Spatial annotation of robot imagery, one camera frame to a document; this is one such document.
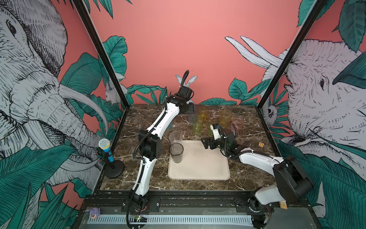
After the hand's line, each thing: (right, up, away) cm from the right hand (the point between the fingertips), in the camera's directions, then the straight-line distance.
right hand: (205, 135), depth 88 cm
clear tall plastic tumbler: (-20, -1, +1) cm, 20 cm away
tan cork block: (+39, -35, -14) cm, 55 cm away
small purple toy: (-57, -35, -20) cm, 70 cm away
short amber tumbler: (+2, +15, +27) cm, 31 cm away
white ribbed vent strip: (-18, -40, -18) cm, 47 cm away
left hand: (-9, +18, +3) cm, 21 cm away
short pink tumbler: (+31, +7, +26) cm, 41 cm away
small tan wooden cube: (+40, -7, +10) cm, 42 cm away
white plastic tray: (-4, -18, +1) cm, 18 cm away
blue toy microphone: (-54, -2, -17) cm, 56 cm away
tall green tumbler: (-3, +9, +19) cm, 21 cm away
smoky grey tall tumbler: (-18, -8, -6) cm, 21 cm away
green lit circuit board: (-36, -39, -18) cm, 56 cm away
